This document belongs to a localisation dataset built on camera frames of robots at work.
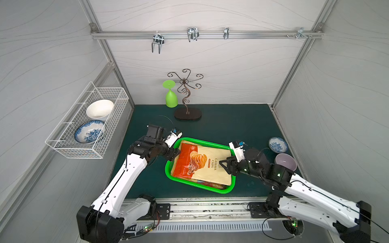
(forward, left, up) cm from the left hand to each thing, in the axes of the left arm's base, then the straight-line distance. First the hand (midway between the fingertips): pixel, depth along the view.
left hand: (174, 147), depth 77 cm
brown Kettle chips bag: (-14, -16, -12) cm, 25 cm away
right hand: (-6, -25, +1) cm, 26 cm away
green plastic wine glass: (+31, +5, +4) cm, 32 cm away
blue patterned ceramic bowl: (-2, +36, +15) cm, 39 cm away
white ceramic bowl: (+13, +37, +14) cm, 42 cm away
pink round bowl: (+1, -65, -15) cm, 67 cm away
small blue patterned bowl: (+13, -64, -17) cm, 68 cm away
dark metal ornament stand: (+38, 0, -16) cm, 42 cm away
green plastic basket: (-5, +3, -9) cm, 11 cm away
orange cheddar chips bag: (-5, -13, -6) cm, 15 cm away
